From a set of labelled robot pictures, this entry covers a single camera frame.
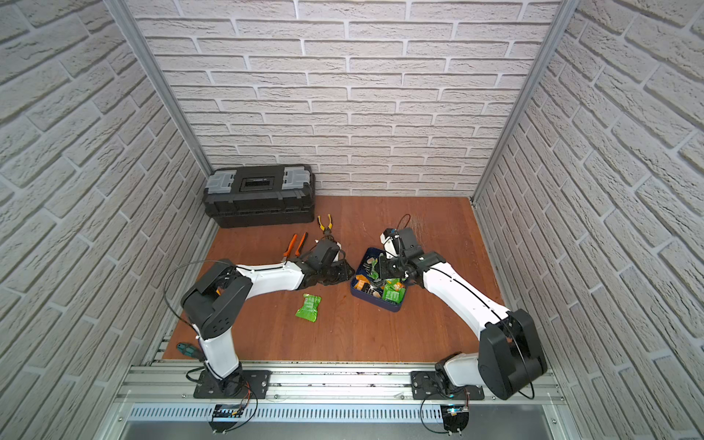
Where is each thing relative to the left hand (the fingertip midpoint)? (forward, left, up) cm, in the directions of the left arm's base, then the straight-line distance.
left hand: (359, 270), depth 92 cm
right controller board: (-41, -25, -5) cm, 48 cm away
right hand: (-2, -7, +7) cm, 10 cm away
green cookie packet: (-11, +16, -5) cm, 20 cm away
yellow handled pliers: (+20, +13, -4) cm, 24 cm away
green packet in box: (-6, -12, -1) cm, 13 cm away
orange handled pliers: (+14, +26, -4) cm, 30 cm away
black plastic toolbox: (+24, +36, +11) cm, 45 cm away
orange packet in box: (-2, 0, -3) cm, 4 cm away
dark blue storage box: (-4, -3, -2) cm, 5 cm away
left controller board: (-40, +36, -8) cm, 55 cm away
